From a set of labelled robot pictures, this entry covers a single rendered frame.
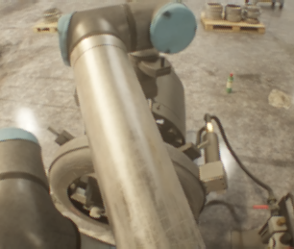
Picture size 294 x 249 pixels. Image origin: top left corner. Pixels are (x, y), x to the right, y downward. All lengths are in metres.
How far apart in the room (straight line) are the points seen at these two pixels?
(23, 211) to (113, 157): 0.16
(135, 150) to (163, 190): 0.05
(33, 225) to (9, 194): 0.05
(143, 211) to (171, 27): 0.29
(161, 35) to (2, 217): 0.36
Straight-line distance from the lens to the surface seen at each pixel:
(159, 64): 0.55
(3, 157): 0.40
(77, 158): 0.93
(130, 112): 0.26
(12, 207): 0.35
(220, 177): 0.98
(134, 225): 0.22
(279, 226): 1.37
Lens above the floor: 1.60
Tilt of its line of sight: 42 degrees down
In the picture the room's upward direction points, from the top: 4 degrees counter-clockwise
